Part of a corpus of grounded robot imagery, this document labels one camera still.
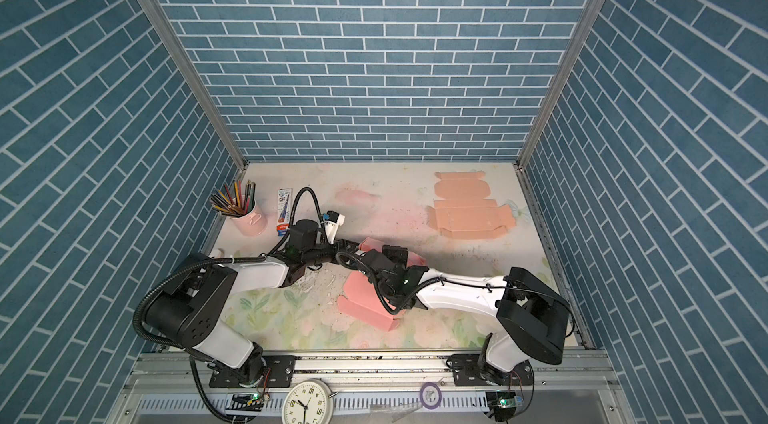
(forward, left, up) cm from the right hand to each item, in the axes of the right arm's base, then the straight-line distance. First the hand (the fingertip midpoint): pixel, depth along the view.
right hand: (392, 244), depth 84 cm
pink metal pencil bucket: (+6, +45, -3) cm, 46 cm away
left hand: (+1, +10, -4) cm, 11 cm away
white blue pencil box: (+16, +41, -10) cm, 45 cm away
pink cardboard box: (-12, +8, -12) cm, 19 cm away
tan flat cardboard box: (+24, -24, -15) cm, 37 cm away
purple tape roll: (-34, -10, -12) cm, 37 cm away
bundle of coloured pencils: (+12, +51, -1) cm, 53 cm away
